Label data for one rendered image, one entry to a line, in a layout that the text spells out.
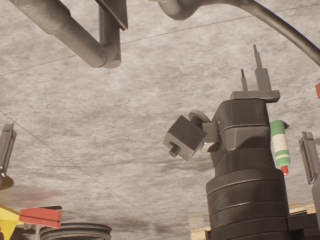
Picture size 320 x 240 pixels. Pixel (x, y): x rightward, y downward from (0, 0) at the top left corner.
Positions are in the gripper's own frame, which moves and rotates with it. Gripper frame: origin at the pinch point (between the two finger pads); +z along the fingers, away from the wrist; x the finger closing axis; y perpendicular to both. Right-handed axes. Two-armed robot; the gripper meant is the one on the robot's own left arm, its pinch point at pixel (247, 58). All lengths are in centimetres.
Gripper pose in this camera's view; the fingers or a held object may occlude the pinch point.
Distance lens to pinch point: 54.3
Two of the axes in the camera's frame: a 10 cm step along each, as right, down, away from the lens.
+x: -1.2, 4.0, 9.1
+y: -9.9, 0.4, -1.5
